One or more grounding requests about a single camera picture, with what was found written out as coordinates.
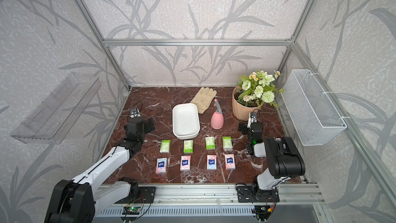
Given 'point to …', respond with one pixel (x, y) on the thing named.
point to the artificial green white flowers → (259, 88)
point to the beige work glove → (202, 98)
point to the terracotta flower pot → (241, 111)
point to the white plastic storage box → (185, 121)
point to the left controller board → (131, 210)
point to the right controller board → (262, 211)
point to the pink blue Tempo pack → (161, 165)
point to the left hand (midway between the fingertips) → (142, 120)
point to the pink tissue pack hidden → (211, 162)
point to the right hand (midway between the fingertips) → (249, 119)
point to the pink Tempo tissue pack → (230, 162)
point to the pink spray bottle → (217, 118)
